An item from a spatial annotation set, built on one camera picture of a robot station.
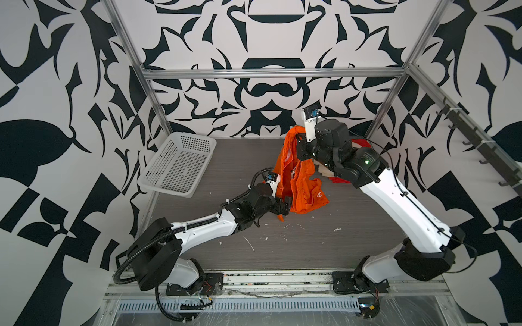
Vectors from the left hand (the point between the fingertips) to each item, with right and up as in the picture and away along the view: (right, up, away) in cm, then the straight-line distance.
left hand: (286, 191), depth 79 cm
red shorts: (+44, +22, +33) cm, 59 cm away
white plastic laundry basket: (-53, +9, +29) cm, 61 cm away
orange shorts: (+2, +6, -8) cm, 10 cm away
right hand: (+2, +20, -15) cm, 25 cm away
